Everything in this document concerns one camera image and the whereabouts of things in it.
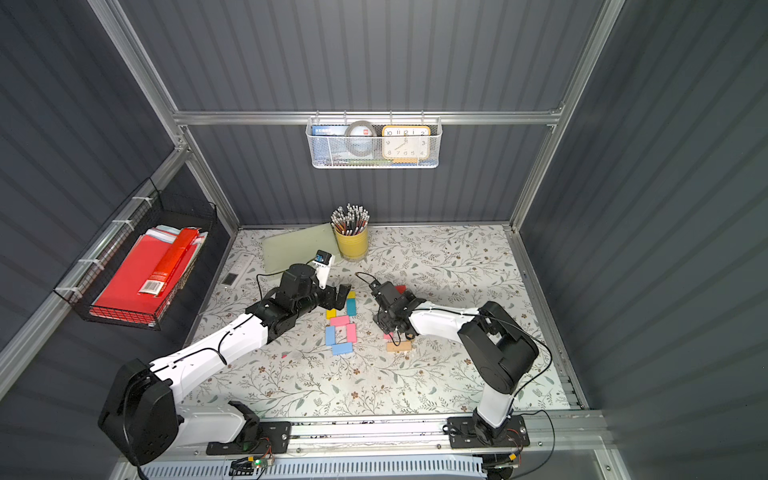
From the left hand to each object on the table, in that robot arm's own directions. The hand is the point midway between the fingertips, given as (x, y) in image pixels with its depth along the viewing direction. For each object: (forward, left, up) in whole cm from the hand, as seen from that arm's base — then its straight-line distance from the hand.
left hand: (338, 282), depth 82 cm
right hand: (0, -16, -14) cm, 21 cm away
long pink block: (-8, -14, -17) cm, 24 cm away
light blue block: (-8, +4, -18) cm, 20 cm away
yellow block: (0, +5, -18) cm, 19 cm away
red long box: (-1, +39, +12) cm, 40 cm away
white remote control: (+16, +41, -17) cm, 47 cm away
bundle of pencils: (+24, -2, +1) cm, 24 cm away
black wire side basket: (+10, +49, +17) cm, 53 cm away
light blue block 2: (-11, 0, -18) cm, 22 cm away
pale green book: (+29, +27, -20) cm, 44 cm away
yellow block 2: (-5, -4, 0) cm, 6 cm away
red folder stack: (-9, +43, +11) cm, 45 cm away
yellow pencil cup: (+22, -2, -11) cm, 25 cm away
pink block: (-3, +2, -18) cm, 18 cm away
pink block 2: (-7, -2, -18) cm, 19 cm away
